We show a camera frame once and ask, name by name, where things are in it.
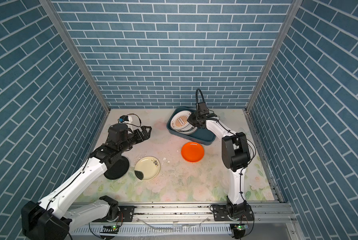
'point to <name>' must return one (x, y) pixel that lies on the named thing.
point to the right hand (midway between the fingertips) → (187, 118)
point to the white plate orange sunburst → (179, 120)
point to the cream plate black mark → (147, 168)
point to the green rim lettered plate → (190, 129)
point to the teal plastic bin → (204, 136)
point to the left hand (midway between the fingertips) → (147, 130)
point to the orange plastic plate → (192, 151)
